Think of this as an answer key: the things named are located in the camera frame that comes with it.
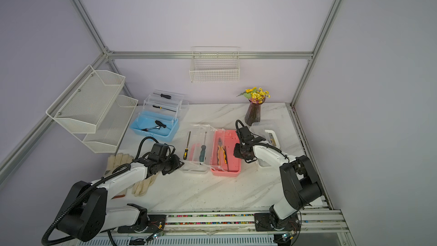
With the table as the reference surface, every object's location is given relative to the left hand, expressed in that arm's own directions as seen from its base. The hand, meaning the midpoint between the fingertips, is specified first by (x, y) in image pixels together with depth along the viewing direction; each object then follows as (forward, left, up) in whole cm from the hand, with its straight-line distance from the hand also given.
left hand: (181, 165), depth 89 cm
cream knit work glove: (-11, +19, -1) cm, 22 cm away
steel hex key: (-2, -25, -1) cm, 25 cm away
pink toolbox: (+2, -22, -1) cm, 23 cm away
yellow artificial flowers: (+31, -40, +22) cm, 55 cm away
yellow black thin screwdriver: (+4, -3, +9) cm, 10 cm away
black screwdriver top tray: (+45, +18, +9) cm, 49 cm away
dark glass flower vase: (+29, -41, +9) cm, 51 cm away
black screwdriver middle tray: (+37, +17, +6) cm, 41 cm away
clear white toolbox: (+15, -50, +9) cm, 53 cm away
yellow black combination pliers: (+12, -20, -1) cm, 24 cm away
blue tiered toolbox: (+30, +18, +5) cm, 35 cm away
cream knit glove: (+4, +38, -2) cm, 38 cm away
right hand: (+5, -31, +1) cm, 32 cm away
